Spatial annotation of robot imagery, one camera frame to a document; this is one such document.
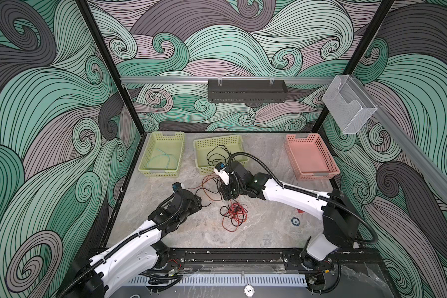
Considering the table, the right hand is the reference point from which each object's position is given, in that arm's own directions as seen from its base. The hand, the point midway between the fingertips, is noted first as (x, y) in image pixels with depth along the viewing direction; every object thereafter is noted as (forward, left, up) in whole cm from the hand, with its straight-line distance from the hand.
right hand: (217, 190), depth 80 cm
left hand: (-2, +9, -5) cm, 10 cm away
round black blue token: (-10, -36, -13) cm, 40 cm away
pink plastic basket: (+29, -56, -16) cm, 65 cm away
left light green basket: (+39, +30, -11) cm, 51 cm away
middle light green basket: (+38, -11, -12) cm, 41 cm away
